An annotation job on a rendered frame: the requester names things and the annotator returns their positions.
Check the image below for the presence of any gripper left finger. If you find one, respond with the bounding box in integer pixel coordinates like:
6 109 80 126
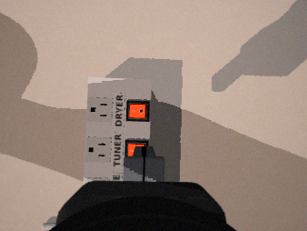
123 146 144 181

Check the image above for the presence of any white power strip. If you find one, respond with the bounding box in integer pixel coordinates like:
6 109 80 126
84 77 152 184

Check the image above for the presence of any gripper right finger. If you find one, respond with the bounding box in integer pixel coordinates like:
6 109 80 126
144 146 165 182

